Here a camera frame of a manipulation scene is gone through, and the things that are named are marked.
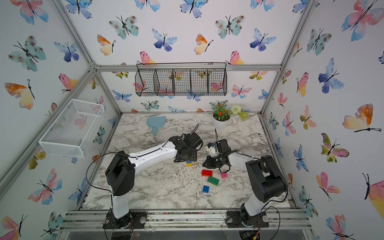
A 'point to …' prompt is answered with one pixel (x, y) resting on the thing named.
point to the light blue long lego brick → (189, 162)
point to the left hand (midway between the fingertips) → (193, 157)
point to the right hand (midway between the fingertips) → (205, 163)
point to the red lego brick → (205, 173)
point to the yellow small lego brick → (189, 164)
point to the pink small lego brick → (223, 175)
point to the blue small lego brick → (206, 189)
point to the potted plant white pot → (221, 115)
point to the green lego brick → (212, 180)
